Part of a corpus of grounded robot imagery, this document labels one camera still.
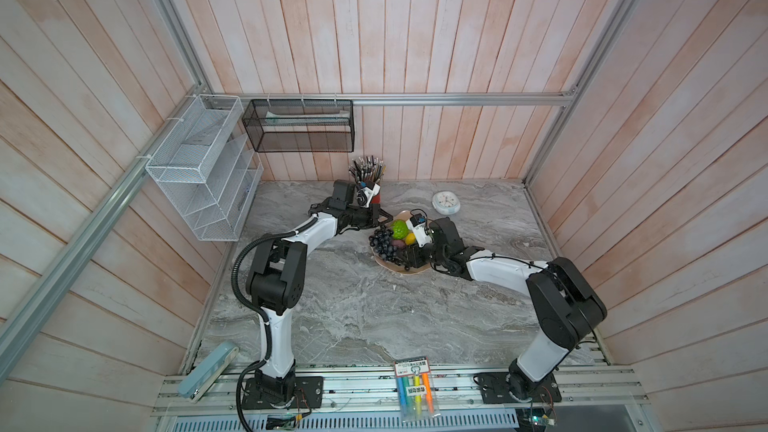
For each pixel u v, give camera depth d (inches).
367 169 39.7
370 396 28.9
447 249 28.2
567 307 18.6
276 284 20.9
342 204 30.7
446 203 43.6
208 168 28.5
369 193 34.7
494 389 28.8
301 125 40.8
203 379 28.9
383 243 35.9
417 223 32.2
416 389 28.7
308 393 29.0
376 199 45.2
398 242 37.6
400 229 37.6
